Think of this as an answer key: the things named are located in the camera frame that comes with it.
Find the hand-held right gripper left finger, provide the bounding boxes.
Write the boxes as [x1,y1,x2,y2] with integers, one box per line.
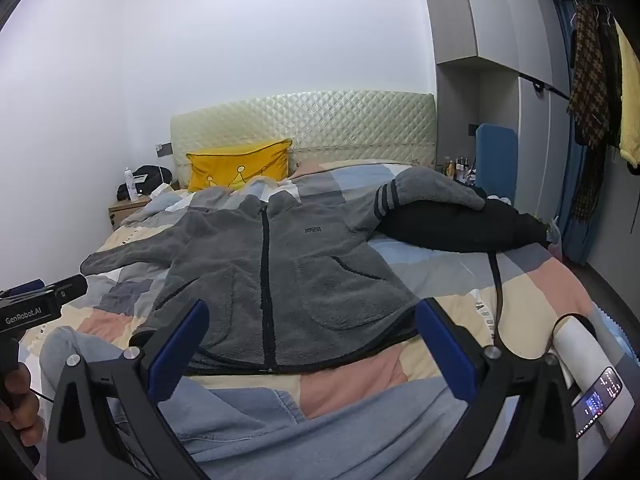
[46,299,211,480]

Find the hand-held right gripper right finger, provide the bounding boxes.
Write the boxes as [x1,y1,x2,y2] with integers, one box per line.
[416,297,598,480]

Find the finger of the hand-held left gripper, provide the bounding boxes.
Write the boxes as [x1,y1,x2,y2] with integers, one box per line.
[46,274,89,307]
[0,279,46,297]

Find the grey fleece zip jacket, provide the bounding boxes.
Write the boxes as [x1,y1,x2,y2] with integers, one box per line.
[80,166,488,376]

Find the person's left hand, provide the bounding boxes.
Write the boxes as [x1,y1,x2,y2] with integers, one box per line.
[0,377,46,455]

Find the patchwork pastel blanket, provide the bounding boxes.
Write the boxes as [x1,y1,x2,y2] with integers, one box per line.
[30,160,603,461]

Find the wooden nightstand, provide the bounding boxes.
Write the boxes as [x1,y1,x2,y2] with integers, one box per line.
[108,194,153,232]

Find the grey-blue jeans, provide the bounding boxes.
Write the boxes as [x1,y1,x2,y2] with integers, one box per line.
[39,325,507,480]

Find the black bag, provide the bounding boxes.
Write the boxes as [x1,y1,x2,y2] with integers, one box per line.
[117,165,174,201]

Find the white appliance with display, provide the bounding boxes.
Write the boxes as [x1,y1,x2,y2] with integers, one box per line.
[551,317,640,447]

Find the row of small bottles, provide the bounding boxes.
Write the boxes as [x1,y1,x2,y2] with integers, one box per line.
[442,156,477,182]

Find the yellow crown print pillow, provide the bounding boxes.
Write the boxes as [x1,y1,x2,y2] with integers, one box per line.
[186,138,293,194]

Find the blue padded board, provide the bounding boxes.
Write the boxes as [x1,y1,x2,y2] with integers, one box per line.
[475,123,519,206]

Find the cream quilted headboard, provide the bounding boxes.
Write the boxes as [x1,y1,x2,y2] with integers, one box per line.
[170,91,437,193]

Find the brown houndstooth coat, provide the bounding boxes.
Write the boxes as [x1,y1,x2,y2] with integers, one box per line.
[566,4,615,222]

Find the yellow hanging garment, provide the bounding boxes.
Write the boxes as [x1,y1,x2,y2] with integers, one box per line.
[612,20,640,171]

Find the black hanging garment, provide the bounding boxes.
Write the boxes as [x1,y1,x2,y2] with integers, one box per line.
[597,6,625,153]

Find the grey white wardrobe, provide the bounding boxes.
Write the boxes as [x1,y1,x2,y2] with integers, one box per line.
[417,0,572,173]

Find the black cable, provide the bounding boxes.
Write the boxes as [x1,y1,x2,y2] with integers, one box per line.
[487,252,597,352]

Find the black clothes rail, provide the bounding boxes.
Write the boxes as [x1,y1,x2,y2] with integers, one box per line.
[517,72,574,102]

